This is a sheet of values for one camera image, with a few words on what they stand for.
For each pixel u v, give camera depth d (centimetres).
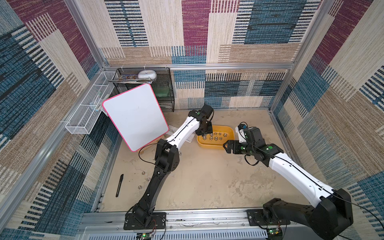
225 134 105
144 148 94
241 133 65
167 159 61
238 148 71
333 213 39
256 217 74
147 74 89
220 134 105
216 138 104
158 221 73
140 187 83
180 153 97
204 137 105
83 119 91
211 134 105
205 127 84
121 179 87
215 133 106
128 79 92
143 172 89
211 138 105
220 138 105
